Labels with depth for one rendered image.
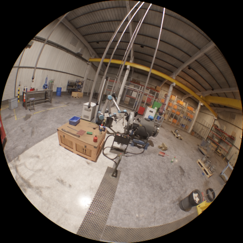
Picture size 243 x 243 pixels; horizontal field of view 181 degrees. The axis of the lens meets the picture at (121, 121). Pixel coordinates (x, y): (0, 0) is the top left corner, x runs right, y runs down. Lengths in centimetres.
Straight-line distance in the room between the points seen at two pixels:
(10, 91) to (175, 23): 1254
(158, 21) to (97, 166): 880
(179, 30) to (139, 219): 921
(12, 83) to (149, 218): 918
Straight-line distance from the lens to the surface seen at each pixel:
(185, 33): 821
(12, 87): 819
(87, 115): 255
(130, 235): 156
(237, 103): 1200
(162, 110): 659
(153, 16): 772
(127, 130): 230
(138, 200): 161
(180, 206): 217
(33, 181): 177
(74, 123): 189
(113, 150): 211
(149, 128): 247
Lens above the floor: 141
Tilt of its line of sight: 19 degrees down
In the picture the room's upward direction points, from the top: 18 degrees clockwise
